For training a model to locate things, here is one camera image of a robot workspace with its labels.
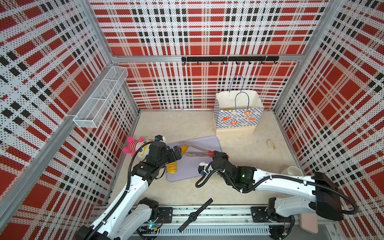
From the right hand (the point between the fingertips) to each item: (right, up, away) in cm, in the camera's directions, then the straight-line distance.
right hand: (218, 151), depth 76 cm
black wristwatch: (-13, -32, -3) cm, 34 cm away
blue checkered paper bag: (+12, +22, +10) cm, 27 cm away
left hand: (-23, -2, +3) cm, 24 cm away
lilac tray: (-17, -12, +14) cm, 25 cm away
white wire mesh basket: (-77, +22, +16) cm, 82 cm away
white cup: (+44, -12, +8) cm, 46 cm away
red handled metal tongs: (-6, -1, +2) cm, 6 cm away
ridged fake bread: (-26, -11, +11) cm, 30 cm away
